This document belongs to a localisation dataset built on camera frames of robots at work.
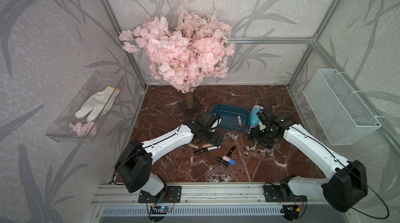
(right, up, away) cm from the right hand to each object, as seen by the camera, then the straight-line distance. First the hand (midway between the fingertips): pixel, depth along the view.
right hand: (250, 141), depth 80 cm
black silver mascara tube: (-22, -6, +7) cm, 24 cm away
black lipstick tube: (-15, -11, +4) cm, 19 cm away
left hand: (-18, +1, +2) cm, 18 cm away
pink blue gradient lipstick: (-11, -11, +3) cm, 16 cm away
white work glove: (-70, +20, -12) cm, 74 cm away
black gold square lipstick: (-9, -8, +7) cm, 14 cm away
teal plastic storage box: (-8, +11, +25) cm, 29 cm away
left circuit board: (-43, -29, -10) cm, 52 cm away
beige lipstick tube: (-22, -5, +7) cm, 24 cm away
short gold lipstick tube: (-31, -5, +9) cm, 33 cm away
